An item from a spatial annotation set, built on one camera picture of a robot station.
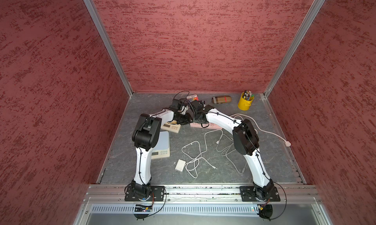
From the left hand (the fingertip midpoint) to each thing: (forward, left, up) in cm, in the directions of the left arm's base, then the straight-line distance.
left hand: (191, 123), depth 100 cm
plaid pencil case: (+22, -24, +1) cm, 32 cm away
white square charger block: (-29, +6, 0) cm, 30 cm away
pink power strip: (-12, -9, +17) cm, 23 cm away
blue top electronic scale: (-20, +18, 0) cm, 27 cm away
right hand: (0, -5, +1) cm, 6 cm away
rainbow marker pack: (+25, -1, -1) cm, 25 cm away
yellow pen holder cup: (+14, -39, +8) cm, 42 cm away
